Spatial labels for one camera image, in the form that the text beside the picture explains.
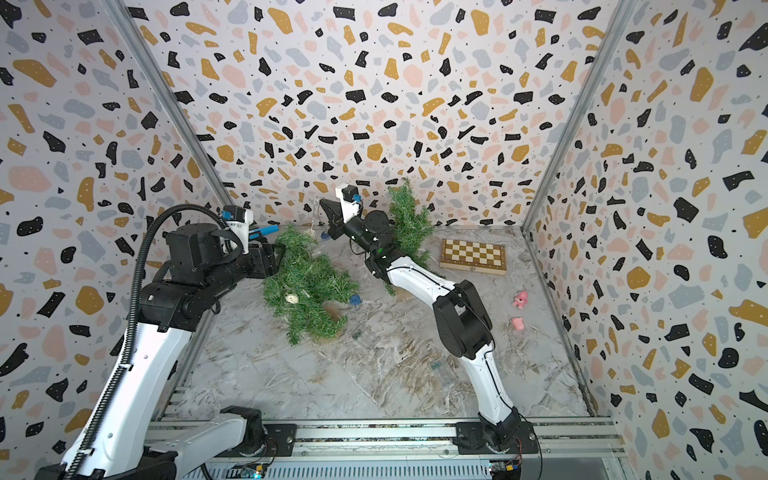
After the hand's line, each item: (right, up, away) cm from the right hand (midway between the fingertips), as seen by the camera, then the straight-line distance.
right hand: (323, 202), depth 77 cm
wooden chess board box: (+46, -14, +33) cm, 59 cm away
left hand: (-8, -11, -10) cm, 17 cm away
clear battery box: (+30, -45, +8) cm, 55 cm away
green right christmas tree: (+23, -6, -4) cm, 25 cm away
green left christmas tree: (-2, -22, -7) cm, 23 cm away
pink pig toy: (+60, -28, +22) cm, 70 cm away
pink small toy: (+57, -35, +17) cm, 69 cm away
